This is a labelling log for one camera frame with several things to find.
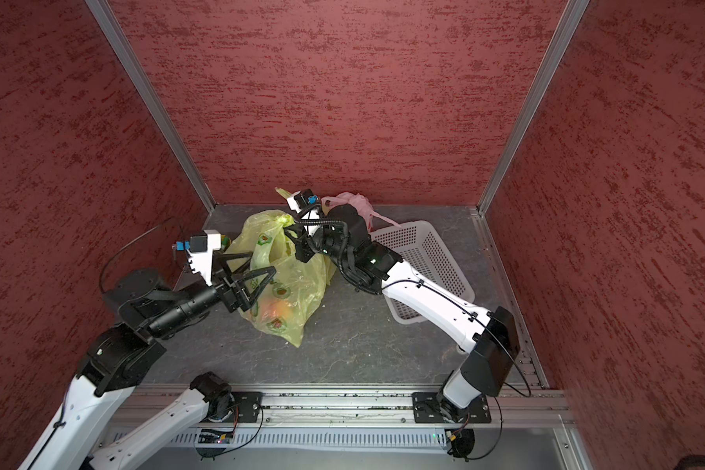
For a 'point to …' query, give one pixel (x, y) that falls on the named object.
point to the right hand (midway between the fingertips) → (283, 233)
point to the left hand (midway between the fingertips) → (264, 269)
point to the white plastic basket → (418, 244)
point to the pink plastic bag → (357, 202)
